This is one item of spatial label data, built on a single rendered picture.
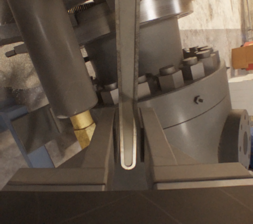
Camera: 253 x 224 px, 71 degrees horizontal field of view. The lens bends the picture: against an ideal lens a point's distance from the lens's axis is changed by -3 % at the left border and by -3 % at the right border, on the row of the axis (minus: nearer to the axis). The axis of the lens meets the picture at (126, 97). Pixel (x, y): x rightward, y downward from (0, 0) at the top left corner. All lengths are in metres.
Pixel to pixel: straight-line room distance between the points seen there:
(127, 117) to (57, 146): 1.04
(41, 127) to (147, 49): 0.54
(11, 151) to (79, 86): 0.85
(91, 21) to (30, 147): 0.55
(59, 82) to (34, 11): 0.10
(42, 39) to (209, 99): 0.41
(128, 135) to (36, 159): 0.73
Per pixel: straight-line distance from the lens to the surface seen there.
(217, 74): 0.54
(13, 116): 0.81
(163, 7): 0.51
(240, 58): 4.99
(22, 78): 1.08
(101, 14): 0.49
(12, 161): 1.10
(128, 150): 0.17
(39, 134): 0.84
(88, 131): 0.31
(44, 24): 0.28
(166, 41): 0.57
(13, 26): 0.47
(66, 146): 1.21
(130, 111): 0.15
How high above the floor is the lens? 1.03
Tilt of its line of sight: 43 degrees down
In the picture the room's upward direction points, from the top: 88 degrees clockwise
